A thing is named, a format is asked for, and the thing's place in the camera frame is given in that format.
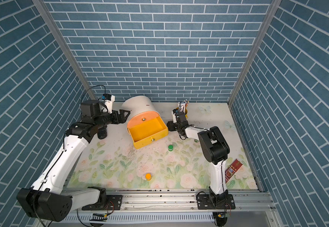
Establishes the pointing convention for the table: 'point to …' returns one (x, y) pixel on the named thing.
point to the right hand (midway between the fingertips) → (171, 123)
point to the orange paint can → (148, 176)
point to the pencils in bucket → (186, 102)
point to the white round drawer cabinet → (137, 104)
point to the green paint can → (170, 147)
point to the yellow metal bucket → (186, 111)
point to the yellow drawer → (144, 132)
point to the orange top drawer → (141, 117)
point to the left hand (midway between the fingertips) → (127, 111)
